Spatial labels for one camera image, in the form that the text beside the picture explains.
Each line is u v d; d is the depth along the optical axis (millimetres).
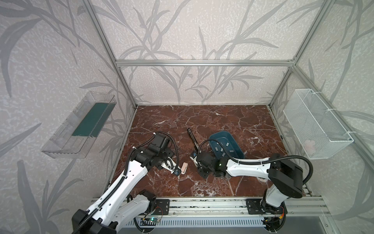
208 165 642
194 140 985
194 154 746
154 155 517
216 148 973
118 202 418
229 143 969
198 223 770
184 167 845
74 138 632
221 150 943
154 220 702
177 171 646
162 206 735
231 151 940
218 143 986
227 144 966
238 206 755
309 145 722
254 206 737
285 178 440
